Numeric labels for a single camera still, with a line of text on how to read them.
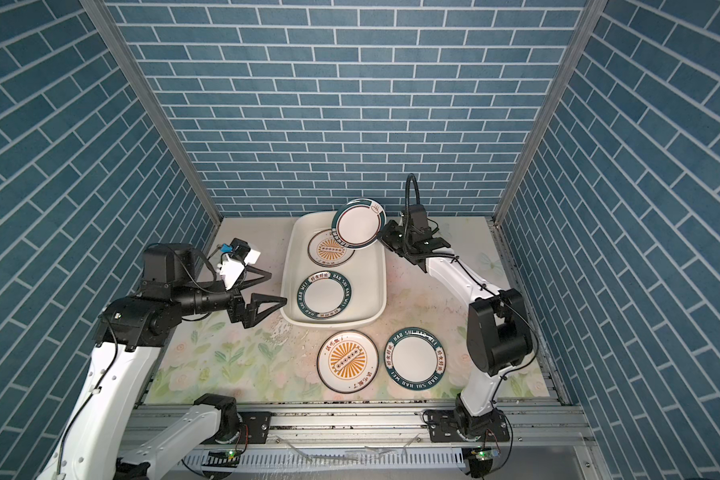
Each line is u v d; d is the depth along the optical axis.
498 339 0.49
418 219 0.69
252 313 0.53
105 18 0.71
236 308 0.53
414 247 0.68
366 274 1.02
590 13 0.71
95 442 0.36
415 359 0.88
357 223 0.93
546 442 0.73
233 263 0.52
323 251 1.09
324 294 0.96
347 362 0.84
